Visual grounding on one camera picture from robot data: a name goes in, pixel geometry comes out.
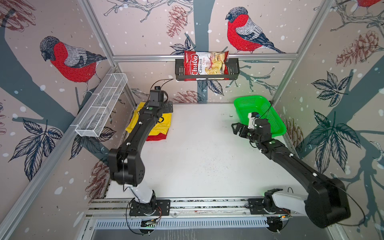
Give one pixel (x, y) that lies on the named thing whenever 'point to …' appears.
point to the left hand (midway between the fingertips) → (161, 104)
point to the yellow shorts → (161, 127)
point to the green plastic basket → (244, 105)
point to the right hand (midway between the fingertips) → (236, 127)
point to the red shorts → (158, 137)
